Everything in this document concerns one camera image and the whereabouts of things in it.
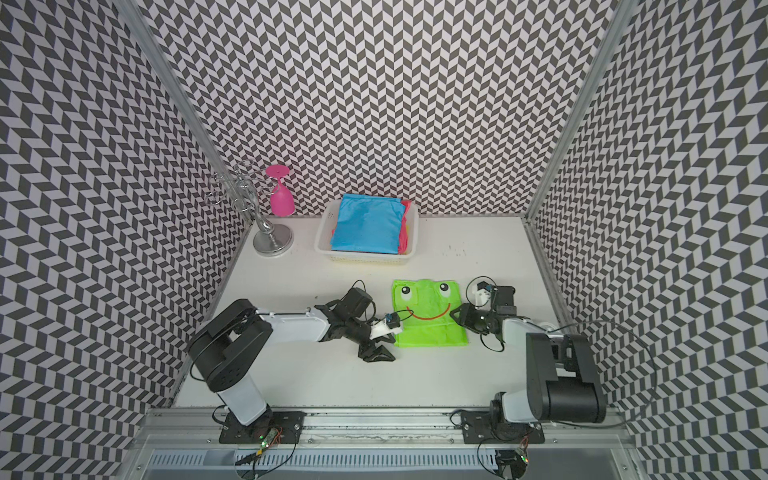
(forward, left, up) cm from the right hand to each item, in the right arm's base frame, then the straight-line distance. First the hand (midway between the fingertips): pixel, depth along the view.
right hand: (454, 320), depth 91 cm
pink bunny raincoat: (+27, +15, +4) cm, 31 cm away
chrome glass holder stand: (+32, +65, +27) cm, 77 cm away
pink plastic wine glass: (+36, +57, +17) cm, 70 cm away
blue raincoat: (+33, +28, +8) cm, 44 cm away
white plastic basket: (+34, +43, +10) cm, 56 cm away
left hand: (-9, +20, +1) cm, 22 cm away
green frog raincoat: (+4, +9, 0) cm, 10 cm away
